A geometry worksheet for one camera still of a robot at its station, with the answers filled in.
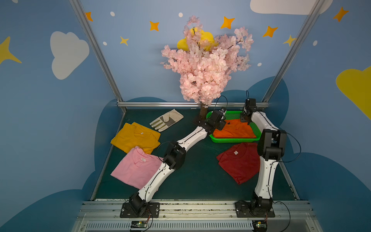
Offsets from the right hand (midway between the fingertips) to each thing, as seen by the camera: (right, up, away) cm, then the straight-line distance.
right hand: (248, 116), depth 105 cm
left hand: (-22, -1, -5) cm, 22 cm away
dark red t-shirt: (-10, -30, -14) cm, 35 cm away
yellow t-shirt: (-88, -14, -1) cm, 89 cm away
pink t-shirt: (-77, -33, -17) cm, 86 cm away
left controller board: (-70, -56, -33) cm, 96 cm away
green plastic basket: (-14, 0, -7) cm, 16 cm away
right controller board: (-8, -58, -32) cm, 67 cm away
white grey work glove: (-67, -5, +7) cm, 67 cm away
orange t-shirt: (-10, -9, +2) cm, 13 cm away
